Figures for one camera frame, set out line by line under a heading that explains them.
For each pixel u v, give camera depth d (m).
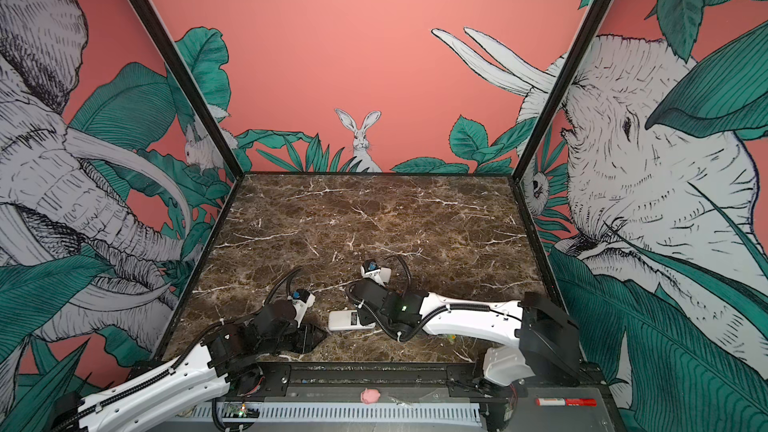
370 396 0.70
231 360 0.56
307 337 0.69
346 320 0.82
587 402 0.73
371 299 0.57
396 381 0.75
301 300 0.73
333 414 0.70
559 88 0.93
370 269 0.70
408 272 0.97
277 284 0.61
